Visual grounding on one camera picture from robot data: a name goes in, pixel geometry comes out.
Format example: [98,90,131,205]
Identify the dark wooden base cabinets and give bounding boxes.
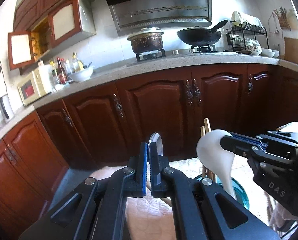
[0,63,298,239]

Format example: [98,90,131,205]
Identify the wall chopstick basket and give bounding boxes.
[273,7,291,30]

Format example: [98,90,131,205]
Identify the right hand white glove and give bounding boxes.
[265,122,298,234]

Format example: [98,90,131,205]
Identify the cream microwave oven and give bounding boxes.
[17,64,53,106]

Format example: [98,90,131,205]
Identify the upper wall cabinets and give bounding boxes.
[8,0,96,72]

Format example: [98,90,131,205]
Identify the brown cooking pot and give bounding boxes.
[127,27,164,54]

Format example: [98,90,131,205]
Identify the wooden cutting board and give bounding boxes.
[284,37,298,64]

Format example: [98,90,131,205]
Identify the white bowl on counter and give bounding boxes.
[68,66,94,82]

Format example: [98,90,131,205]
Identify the wooden chopstick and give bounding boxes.
[204,118,216,181]

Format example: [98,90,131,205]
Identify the black dish rack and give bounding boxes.
[226,21,269,51]

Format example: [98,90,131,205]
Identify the grey stone countertop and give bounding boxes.
[0,52,298,141]

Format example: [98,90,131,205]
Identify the white quilted tablecloth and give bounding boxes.
[89,154,272,240]

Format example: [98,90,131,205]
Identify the red sauce bottle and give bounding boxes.
[57,57,67,85]

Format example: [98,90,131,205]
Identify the white ceramic soup spoon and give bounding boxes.
[196,129,237,199]

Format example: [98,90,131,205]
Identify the range hood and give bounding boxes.
[106,0,212,36]

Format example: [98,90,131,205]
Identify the metal spoon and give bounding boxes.
[148,132,164,156]

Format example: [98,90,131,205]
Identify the black wok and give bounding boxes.
[177,20,229,47]

